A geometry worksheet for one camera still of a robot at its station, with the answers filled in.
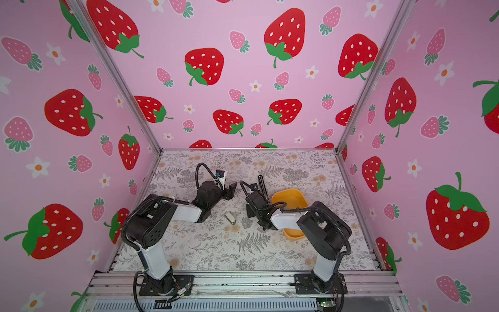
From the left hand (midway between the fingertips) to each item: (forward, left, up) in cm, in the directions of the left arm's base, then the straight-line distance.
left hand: (231, 181), depth 95 cm
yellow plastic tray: (-5, -31, -9) cm, 33 cm away
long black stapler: (+1, -16, -7) cm, 17 cm away
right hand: (-9, -9, -6) cm, 14 cm away
